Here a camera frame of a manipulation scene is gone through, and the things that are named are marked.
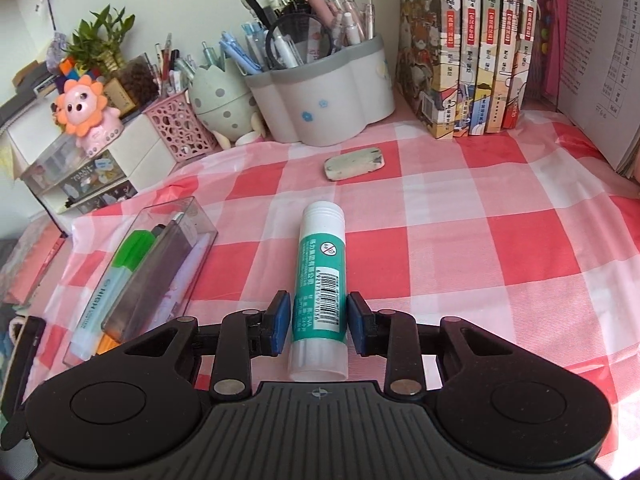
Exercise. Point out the black box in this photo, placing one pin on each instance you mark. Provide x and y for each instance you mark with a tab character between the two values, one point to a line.
35	80

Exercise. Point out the pink perforated pen holder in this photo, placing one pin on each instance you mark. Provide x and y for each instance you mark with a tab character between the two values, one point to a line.
180	130

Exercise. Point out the black phone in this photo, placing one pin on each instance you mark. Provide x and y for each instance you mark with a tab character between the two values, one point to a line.
27	360

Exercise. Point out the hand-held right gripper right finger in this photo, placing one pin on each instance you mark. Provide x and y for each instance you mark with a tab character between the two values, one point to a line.
357	327

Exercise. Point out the magnifying glass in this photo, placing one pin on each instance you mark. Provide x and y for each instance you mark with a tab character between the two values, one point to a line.
300	35

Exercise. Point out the purple cartoon glitter pen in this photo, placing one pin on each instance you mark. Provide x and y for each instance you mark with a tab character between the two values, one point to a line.
192	265

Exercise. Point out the orange highlighter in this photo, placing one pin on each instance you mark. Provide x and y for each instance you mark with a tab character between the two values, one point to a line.
107	346

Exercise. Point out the clear jar with brown contents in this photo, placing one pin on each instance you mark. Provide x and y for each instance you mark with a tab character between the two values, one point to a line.
137	82

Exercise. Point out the small yellow box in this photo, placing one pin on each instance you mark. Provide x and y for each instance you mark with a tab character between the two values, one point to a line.
120	95

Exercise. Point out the pink folder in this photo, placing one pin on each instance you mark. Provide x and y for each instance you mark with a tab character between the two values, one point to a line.
552	35

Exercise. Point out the green highlighter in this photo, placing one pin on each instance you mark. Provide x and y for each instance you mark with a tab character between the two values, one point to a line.
125	260

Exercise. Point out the clear storage box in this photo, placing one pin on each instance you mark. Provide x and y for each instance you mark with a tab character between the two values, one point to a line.
50	160

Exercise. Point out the purple pouch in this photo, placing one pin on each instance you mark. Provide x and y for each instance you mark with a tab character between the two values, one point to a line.
59	44

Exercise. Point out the green bamboo plant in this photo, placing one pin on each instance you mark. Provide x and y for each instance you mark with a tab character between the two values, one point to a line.
102	35

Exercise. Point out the bunch of pens, egg holder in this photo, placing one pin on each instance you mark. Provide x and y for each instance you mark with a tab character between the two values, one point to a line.
192	65

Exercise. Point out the grey flower-shaped pen holder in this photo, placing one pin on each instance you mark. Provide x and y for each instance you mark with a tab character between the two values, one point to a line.
320	100

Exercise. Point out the white drawer organizer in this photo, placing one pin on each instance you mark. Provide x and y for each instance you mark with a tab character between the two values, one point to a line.
125	160

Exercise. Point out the stack of printed papers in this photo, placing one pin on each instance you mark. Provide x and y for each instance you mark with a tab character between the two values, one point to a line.
600	60

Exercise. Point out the white eraser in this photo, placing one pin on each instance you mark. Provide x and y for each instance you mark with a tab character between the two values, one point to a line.
355	162

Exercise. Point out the colourful puzzle cube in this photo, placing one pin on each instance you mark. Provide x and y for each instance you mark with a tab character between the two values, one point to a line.
70	69

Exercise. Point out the comic book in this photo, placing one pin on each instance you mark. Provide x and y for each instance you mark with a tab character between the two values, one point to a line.
524	60
420	35
489	60
506	60
470	60

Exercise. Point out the pink lion toy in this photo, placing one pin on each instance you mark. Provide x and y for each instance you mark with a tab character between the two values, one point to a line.
85	110

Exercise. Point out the pink checkered tablecloth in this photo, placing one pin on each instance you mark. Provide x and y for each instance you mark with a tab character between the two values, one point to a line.
450	235

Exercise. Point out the bunch of pens, grey holder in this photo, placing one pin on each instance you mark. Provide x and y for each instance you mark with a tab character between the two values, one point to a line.
345	15

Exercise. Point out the egg-shaped pen holder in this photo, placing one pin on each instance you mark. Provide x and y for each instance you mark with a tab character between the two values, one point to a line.
220	100

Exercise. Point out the pile of pink books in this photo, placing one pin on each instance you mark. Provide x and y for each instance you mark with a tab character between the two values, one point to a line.
30	270

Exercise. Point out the clear plastic pencil box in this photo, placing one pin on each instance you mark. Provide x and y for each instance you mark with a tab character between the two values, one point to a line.
200	225

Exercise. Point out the green label glue stick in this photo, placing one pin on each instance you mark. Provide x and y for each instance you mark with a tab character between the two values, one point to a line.
320	260

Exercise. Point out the bunch of pens, pink holder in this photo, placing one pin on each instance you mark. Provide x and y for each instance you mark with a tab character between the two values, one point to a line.
167	70

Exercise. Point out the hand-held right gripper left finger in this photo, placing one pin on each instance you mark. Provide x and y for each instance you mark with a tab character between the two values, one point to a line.
280	322

